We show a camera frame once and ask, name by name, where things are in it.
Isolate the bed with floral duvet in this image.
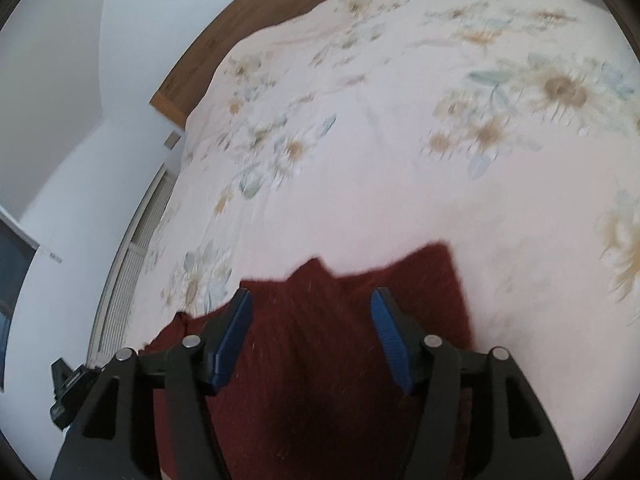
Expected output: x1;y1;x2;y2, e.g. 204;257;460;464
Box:
85;0;640;480

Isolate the dark red knitted sweater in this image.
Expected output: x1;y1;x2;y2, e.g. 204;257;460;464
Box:
142;242;476;480

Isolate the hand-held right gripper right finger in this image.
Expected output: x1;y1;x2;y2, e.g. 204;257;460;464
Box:
371;287;576;480

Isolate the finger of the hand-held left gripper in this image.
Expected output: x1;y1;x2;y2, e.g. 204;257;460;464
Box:
50;357;107;431

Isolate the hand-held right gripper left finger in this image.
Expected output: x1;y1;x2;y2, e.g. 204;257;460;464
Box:
50;287;253;480

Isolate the wooden headboard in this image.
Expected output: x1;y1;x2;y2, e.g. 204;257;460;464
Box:
149;0;401;135

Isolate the white radiator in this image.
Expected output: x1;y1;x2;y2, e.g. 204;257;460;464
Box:
87;165;176;367

